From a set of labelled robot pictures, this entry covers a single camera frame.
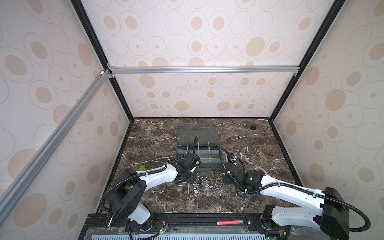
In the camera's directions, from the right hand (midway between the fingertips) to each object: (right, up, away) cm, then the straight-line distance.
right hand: (225, 172), depth 82 cm
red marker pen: (+1, -23, -7) cm, 24 cm away
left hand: (-16, -2, +5) cm, 17 cm away
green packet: (-49, 0, +11) cm, 50 cm away
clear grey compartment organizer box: (-11, +16, +27) cm, 33 cm away
